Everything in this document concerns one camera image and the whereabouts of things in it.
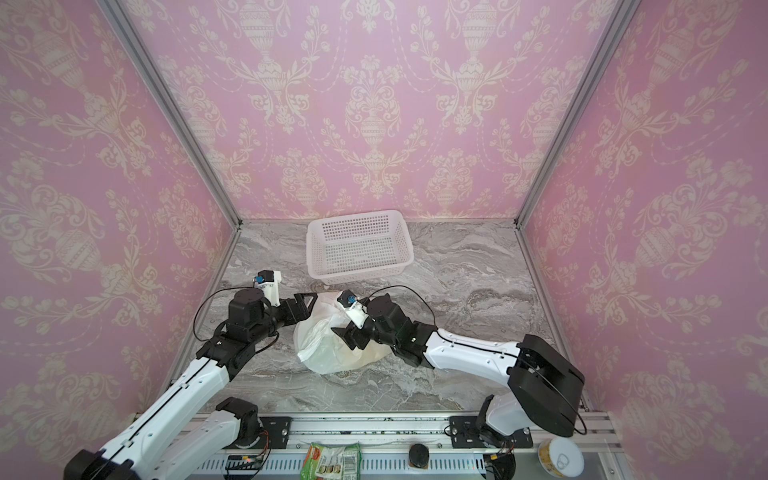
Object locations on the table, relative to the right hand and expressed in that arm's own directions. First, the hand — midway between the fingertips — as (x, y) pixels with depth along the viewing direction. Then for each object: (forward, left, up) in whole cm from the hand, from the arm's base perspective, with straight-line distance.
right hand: (344, 315), depth 77 cm
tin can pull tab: (-31, -48, -11) cm, 59 cm away
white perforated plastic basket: (+37, -1, -16) cm, 40 cm away
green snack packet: (-30, +3, -15) cm, 33 cm away
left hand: (+5, +10, +1) cm, 11 cm away
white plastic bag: (-5, +6, -10) cm, 12 cm away
